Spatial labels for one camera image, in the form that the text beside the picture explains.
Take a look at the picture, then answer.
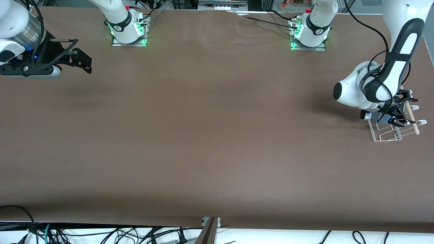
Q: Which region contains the white power strip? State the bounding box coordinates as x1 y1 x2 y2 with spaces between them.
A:
198 0 249 11

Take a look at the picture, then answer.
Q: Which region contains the white wire cup rack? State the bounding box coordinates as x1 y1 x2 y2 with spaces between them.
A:
368 89 428 142

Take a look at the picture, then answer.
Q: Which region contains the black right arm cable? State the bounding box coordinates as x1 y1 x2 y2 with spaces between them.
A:
20 0 79 70

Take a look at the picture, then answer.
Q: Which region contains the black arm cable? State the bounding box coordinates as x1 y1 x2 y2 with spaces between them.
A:
343 0 412 116
20 0 79 70

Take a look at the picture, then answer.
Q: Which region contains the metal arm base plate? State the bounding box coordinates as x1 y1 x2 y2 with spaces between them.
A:
111 15 150 47
290 19 328 51

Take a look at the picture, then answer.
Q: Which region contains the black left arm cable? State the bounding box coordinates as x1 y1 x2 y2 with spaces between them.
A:
343 0 412 116

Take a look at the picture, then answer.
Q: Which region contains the black cable on table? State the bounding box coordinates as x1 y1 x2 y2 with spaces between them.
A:
236 12 299 28

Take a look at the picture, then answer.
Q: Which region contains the black looped floor cable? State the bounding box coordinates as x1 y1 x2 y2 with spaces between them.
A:
0 205 38 244

